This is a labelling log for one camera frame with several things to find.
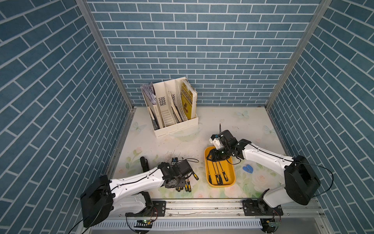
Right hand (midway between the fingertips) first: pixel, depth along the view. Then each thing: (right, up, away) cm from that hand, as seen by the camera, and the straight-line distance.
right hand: (209, 158), depth 84 cm
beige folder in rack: (-22, +31, +10) cm, 39 cm away
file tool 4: (-18, -16, -5) cm, 24 cm away
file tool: (+6, -11, +1) cm, 13 cm away
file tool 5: (-14, -15, -3) cm, 20 cm away
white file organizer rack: (-32, +36, +29) cm, 56 cm away
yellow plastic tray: (+7, -10, +2) cm, 12 cm away
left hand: (-15, -13, -5) cm, 20 cm away
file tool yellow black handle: (+4, -10, +1) cm, 11 cm away
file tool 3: (-8, -10, +1) cm, 13 cm away
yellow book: (-12, +37, +13) cm, 41 cm away
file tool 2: (+9, -10, +3) cm, 13 cm away
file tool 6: (-12, -16, -3) cm, 20 cm away
